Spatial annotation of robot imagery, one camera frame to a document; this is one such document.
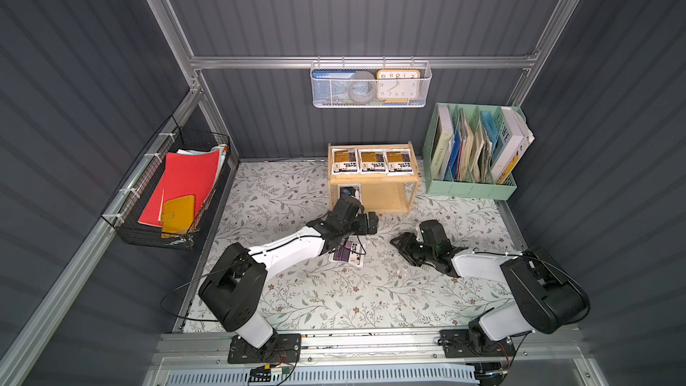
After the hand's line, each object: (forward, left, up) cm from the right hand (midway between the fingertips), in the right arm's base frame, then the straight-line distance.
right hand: (398, 244), depth 91 cm
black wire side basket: (-8, +68, +33) cm, 76 cm away
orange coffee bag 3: (+21, 0, +19) cm, 28 cm away
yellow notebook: (-6, +60, +27) cm, 66 cm away
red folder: (+5, +63, +30) cm, 70 cm away
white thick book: (+30, -42, +23) cm, 56 cm away
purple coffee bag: (-2, +16, -2) cm, 16 cm away
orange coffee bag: (+20, +18, +20) cm, 34 cm away
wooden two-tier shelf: (+15, +6, +18) cm, 24 cm away
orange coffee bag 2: (+21, +9, +19) cm, 30 cm away
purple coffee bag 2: (+7, +15, +21) cm, 27 cm away
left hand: (+4, +12, +10) cm, 16 cm away
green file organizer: (+30, -28, +16) cm, 44 cm away
